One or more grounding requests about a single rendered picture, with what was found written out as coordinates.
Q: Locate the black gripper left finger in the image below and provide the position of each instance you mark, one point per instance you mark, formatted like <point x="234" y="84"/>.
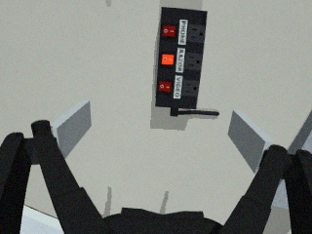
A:
<point x="75" y="210"/>

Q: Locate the black power strip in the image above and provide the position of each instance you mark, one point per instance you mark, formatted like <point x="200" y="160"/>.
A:
<point x="181" y="48"/>

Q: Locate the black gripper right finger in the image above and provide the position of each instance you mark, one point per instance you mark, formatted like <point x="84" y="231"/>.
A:
<point x="252" y="211"/>

